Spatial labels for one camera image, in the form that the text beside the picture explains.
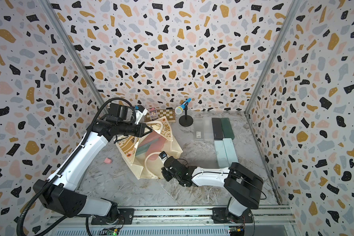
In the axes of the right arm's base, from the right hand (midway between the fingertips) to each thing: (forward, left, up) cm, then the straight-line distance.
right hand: (164, 167), depth 84 cm
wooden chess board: (+47, +2, -4) cm, 47 cm away
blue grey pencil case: (+14, +14, 0) cm, 19 cm away
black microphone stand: (+43, -11, -7) cm, 45 cm away
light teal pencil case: (+16, -41, -6) cm, 45 cm away
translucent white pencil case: (+37, -28, -10) cm, 48 cm away
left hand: (+10, +4, +22) cm, 25 cm away
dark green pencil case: (+37, -43, -8) cm, 57 cm away
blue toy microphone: (+34, -8, +14) cm, 37 cm away
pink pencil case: (+20, +9, +3) cm, 22 cm away
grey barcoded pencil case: (+35, -21, -7) cm, 41 cm away
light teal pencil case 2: (+13, -35, -6) cm, 38 cm away
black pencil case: (+35, -35, -7) cm, 50 cm away
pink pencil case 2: (+14, +10, -3) cm, 17 cm away
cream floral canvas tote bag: (-5, +8, +10) cm, 14 cm away
